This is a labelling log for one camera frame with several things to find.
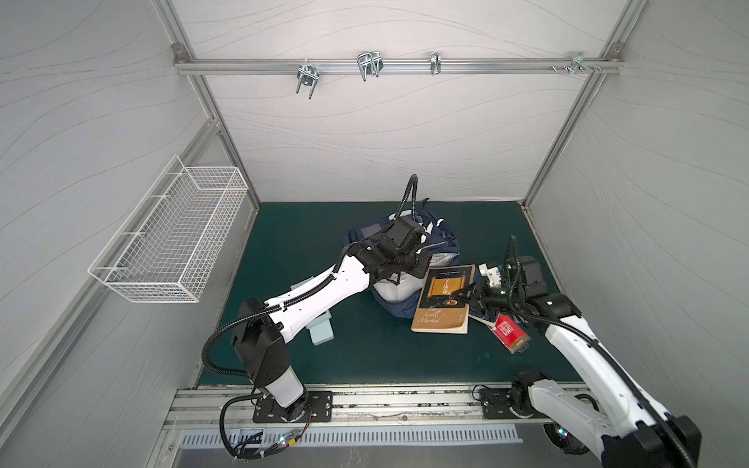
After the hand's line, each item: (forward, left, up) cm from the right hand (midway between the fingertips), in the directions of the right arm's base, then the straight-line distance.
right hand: (458, 288), depth 75 cm
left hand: (+7, +7, +5) cm, 11 cm away
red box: (-5, -19, -19) cm, 27 cm away
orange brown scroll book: (-5, +5, -2) cm, 8 cm away
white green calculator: (-7, +38, -15) cm, 41 cm away
